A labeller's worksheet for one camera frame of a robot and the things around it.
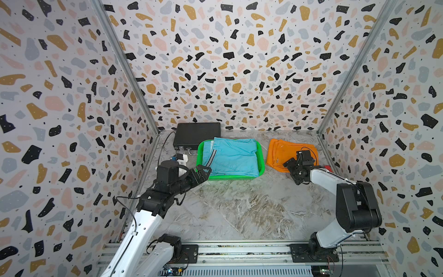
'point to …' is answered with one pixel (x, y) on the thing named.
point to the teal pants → (231, 157)
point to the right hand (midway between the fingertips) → (288, 167)
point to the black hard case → (188, 135)
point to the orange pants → (280, 151)
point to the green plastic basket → (200, 160)
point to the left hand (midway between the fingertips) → (206, 172)
